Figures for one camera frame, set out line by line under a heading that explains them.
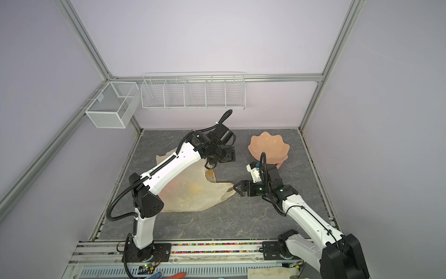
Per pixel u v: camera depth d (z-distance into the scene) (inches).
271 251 28.5
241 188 28.4
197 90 39.0
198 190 33.1
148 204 21.4
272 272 27.0
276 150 42.8
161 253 29.1
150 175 19.0
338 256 15.3
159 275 27.2
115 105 39.9
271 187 24.6
